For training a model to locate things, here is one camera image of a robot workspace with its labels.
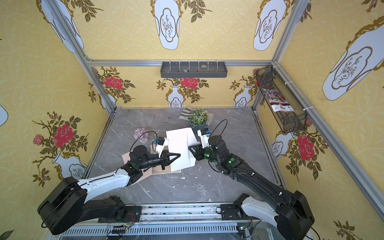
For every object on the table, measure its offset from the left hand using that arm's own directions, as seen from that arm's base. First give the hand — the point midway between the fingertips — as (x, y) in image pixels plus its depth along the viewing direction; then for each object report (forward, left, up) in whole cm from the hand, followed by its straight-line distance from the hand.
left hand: (181, 156), depth 75 cm
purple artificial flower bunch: (+22, +28, -9) cm, 37 cm away
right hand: (+3, -4, +2) cm, 6 cm away
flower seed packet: (+22, -50, +17) cm, 57 cm away
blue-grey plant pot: (+24, -10, -7) cm, 27 cm away
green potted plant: (+27, -9, -1) cm, 28 cm away
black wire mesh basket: (+23, -63, +5) cm, 67 cm away
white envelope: (+5, +1, +7) cm, 9 cm away
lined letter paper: (+1, +15, -19) cm, 24 cm away
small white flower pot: (+19, +26, -16) cm, 36 cm away
